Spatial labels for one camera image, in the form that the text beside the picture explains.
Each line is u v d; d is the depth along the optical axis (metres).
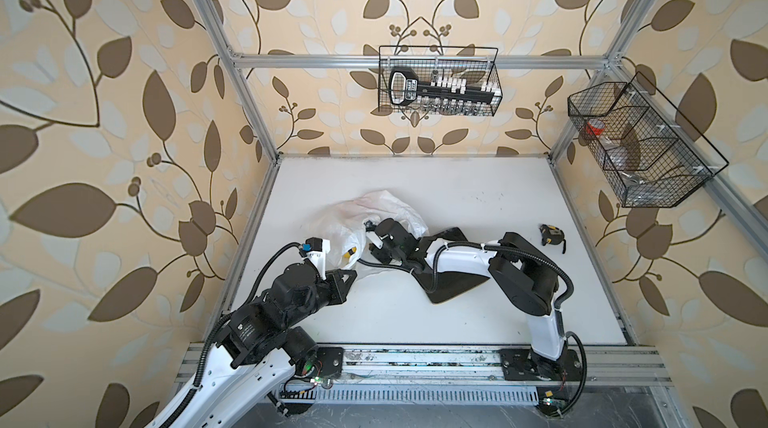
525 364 0.74
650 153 0.73
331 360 0.74
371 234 0.72
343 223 0.79
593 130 0.88
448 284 0.83
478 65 0.91
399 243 0.71
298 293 0.50
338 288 0.59
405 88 0.85
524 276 0.51
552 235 0.94
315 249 0.62
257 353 0.46
